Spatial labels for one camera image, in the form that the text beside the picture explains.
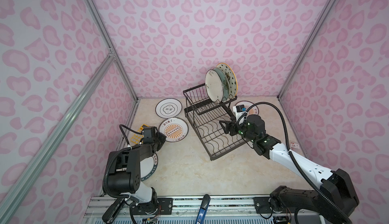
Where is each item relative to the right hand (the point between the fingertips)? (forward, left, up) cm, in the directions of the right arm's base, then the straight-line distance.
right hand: (225, 118), depth 78 cm
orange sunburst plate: (+7, +31, -22) cm, 39 cm away
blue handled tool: (-39, +12, -19) cm, 45 cm away
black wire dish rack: (+18, +11, -22) cm, 30 cm away
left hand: (+2, +35, -20) cm, 40 cm away
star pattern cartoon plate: (+21, -4, +10) cm, 23 cm away
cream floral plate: (+18, +6, +6) cm, 20 cm away
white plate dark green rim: (-17, +43, -23) cm, 51 cm away
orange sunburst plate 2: (+26, -25, -24) cm, 43 cm away
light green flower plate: (+19, 0, +10) cm, 21 cm away
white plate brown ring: (+26, +38, -23) cm, 51 cm away
